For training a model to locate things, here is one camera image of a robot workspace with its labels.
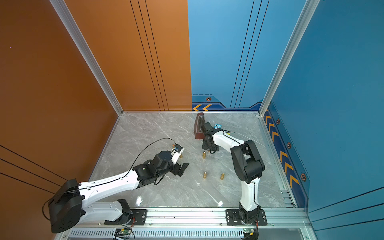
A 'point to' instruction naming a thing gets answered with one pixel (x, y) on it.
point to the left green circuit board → (121, 232)
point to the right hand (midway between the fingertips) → (208, 147)
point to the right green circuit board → (249, 232)
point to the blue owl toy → (217, 126)
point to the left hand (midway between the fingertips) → (183, 157)
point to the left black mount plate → (140, 215)
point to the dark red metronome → (199, 126)
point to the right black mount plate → (233, 218)
